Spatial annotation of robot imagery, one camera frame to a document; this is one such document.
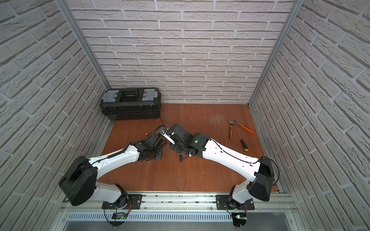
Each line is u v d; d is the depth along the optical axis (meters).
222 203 0.74
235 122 1.07
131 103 0.98
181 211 0.72
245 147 0.93
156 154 0.77
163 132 0.61
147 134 0.97
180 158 0.85
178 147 0.51
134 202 0.74
